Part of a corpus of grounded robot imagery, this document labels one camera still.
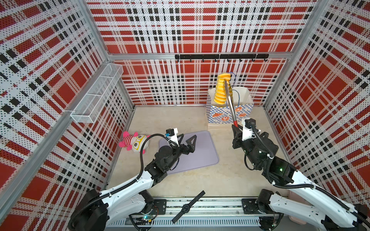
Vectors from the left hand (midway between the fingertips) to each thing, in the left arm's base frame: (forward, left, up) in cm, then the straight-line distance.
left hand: (190, 137), depth 74 cm
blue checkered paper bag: (+21, -32, +3) cm, 38 cm away
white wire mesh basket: (+25, +68, -4) cm, 72 cm away
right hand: (-2, -21, +12) cm, 24 cm away
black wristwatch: (-28, +2, -23) cm, 36 cm away
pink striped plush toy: (+7, +36, -16) cm, 40 cm away
